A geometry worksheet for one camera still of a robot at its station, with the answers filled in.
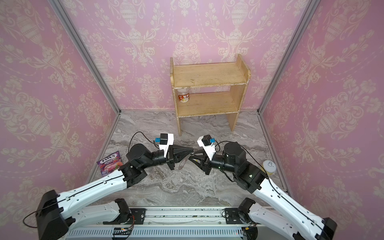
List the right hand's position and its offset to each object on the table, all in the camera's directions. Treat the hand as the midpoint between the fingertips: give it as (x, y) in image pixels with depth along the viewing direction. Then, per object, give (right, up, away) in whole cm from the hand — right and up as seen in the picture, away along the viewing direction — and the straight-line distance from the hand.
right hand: (191, 155), depth 62 cm
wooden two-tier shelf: (+17, +39, +47) cm, 63 cm away
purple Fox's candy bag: (-50, -11, +28) cm, 58 cm away
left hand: (0, +2, -5) cm, 5 cm away
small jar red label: (-6, +32, +31) cm, 44 cm away
